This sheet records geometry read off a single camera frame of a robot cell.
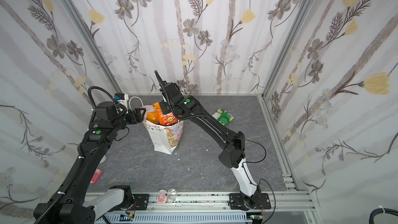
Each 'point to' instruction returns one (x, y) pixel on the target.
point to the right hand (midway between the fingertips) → (161, 97)
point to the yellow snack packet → (152, 117)
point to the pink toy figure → (161, 197)
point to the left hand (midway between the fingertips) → (137, 105)
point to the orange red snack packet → (166, 119)
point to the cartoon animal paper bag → (166, 138)
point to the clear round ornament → (171, 194)
